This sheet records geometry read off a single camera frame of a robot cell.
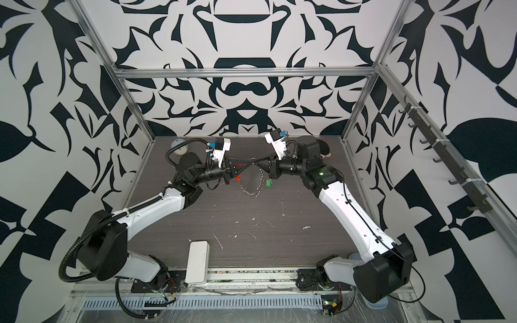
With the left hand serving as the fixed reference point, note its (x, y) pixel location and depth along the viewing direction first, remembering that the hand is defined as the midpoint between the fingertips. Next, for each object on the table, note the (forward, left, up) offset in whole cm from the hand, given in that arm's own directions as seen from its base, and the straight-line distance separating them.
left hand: (253, 158), depth 67 cm
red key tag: (-5, +5, -5) cm, 9 cm away
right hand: (0, -1, -1) cm, 2 cm away
